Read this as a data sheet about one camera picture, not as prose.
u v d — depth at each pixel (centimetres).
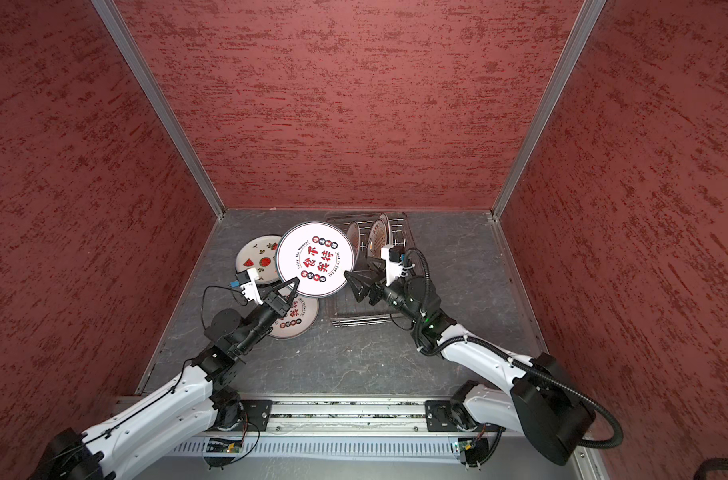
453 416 66
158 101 87
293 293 72
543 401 42
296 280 73
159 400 50
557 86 84
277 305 66
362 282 64
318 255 73
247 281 67
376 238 103
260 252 103
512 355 47
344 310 92
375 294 65
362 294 65
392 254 64
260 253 103
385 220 93
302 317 90
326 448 77
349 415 76
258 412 74
